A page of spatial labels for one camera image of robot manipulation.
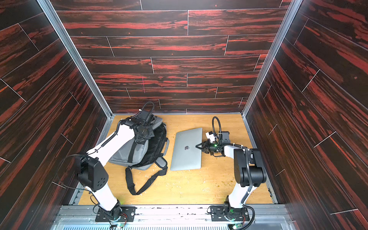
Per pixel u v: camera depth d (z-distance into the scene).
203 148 0.85
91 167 0.45
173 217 0.73
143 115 0.68
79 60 0.86
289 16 0.69
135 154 0.83
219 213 0.73
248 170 0.43
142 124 0.63
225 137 0.78
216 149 0.82
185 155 0.94
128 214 0.73
